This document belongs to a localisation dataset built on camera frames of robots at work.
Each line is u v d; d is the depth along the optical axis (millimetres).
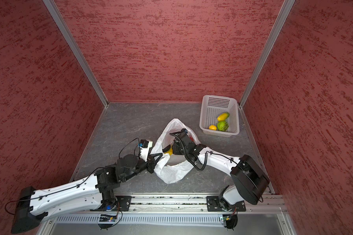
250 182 425
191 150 645
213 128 1003
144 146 607
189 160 617
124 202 746
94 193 498
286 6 708
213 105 1175
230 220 710
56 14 731
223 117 1078
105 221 723
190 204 757
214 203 742
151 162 607
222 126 981
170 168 736
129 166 515
